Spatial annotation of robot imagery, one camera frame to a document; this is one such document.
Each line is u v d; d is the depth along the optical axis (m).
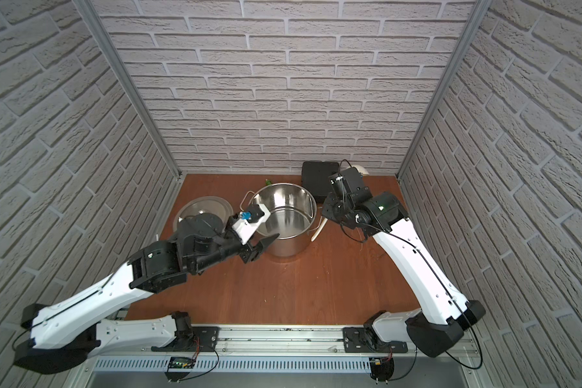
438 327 0.37
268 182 1.16
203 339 0.73
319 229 0.68
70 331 0.39
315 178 1.10
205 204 1.08
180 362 0.72
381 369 0.69
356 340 0.74
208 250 0.44
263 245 0.51
